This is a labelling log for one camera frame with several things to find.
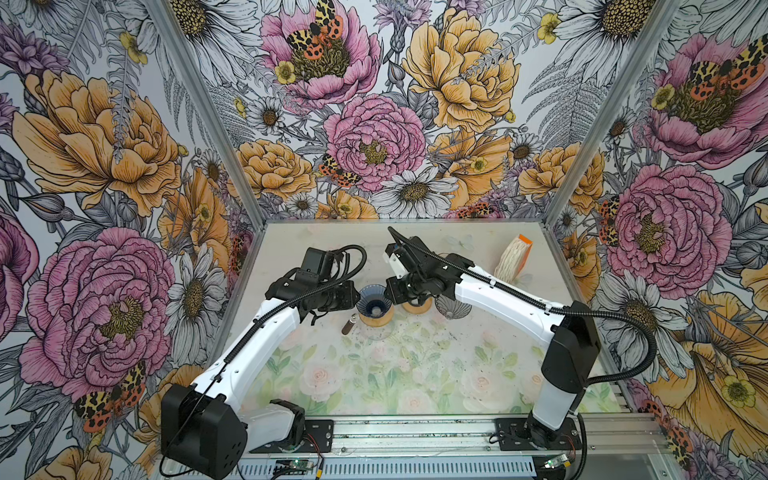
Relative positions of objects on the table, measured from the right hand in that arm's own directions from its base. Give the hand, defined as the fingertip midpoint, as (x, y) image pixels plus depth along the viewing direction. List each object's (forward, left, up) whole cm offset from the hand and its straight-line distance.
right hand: (391, 302), depth 80 cm
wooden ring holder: (+6, -8, -14) cm, 18 cm away
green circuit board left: (-33, +23, -16) cm, 44 cm away
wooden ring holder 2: (-3, +3, -5) cm, 6 cm away
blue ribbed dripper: (+3, +5, -4) cm, 7 cm away
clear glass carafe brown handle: (-1, +7, -17) cm, 18 cm away
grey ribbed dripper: (+7, -19, -16) cm, 26 cm away
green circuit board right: (-33, -39, -18) cm, 54 cm away
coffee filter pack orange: (+20, -40, -9) cm, 46 cm away
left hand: (-1, +9, 0) cm, 9 cm away
